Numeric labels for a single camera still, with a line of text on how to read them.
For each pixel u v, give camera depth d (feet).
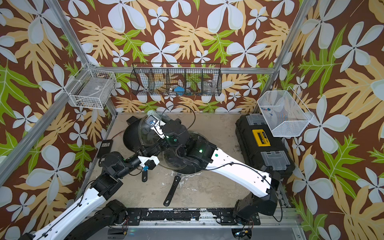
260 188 1.29
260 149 2.59
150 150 2.05
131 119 3.76
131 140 3.30
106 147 3.24
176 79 3.20
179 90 3.10
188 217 2.46
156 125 1.58
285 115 2.74
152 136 2.69
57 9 2.26
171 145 1.50
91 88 2.77
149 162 1.78
